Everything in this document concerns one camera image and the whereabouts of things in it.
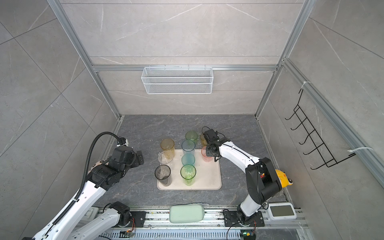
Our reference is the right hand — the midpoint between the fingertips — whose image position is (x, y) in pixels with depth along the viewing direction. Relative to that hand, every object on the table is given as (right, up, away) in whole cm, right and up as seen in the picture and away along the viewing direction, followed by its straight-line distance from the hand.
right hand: (214, 151), depth 91 cm
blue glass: (-17, +3, 0) cm, 17 cm away
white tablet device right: (+31, -27, -18) cm, 45 cm away
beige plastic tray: (-4, -15, +1) cm, 15 cm away
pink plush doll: (-69, -6, -6) cm, 70 cm away
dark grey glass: (-31, -11, -8) cm, 34 cm away
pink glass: (-7, -1, -4) cm, 8 cm away
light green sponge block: (-19, -28, -18) cm, 38 cm away
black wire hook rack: (+43, +10, -23) cm, 50 cm away
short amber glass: (-8, +8, -16) cm, 20 cm away
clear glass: (-31, -4, +1) cm, 31 cm away
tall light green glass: (-16, -8, -18) cm, 25 cm away
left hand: (-43, +1, -15) cm, 46 cm away
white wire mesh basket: (-25, +47, +10) cm, 54 cm away
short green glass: (-15, +9, +10) cm, 20 cm away
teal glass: (-17, -5, 0) cm, 17 cm away
